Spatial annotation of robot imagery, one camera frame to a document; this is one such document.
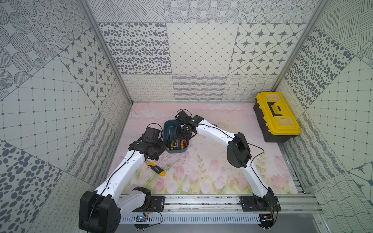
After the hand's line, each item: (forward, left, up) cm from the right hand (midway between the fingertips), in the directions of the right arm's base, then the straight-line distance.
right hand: (177, 137), depth 91 cm
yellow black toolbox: (+7, -62, +8) cm, 63 cm away
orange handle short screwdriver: (-2, -3, -4) cm, 6 cm away
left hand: (-8, +7, +5) cm, 12 cm away
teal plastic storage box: (+9, +7, -6) cm, 13 cm away
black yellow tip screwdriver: (-3, +3, -4) cm, 5 cm away
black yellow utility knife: (-18, +12, -6) cm, 22 cm away
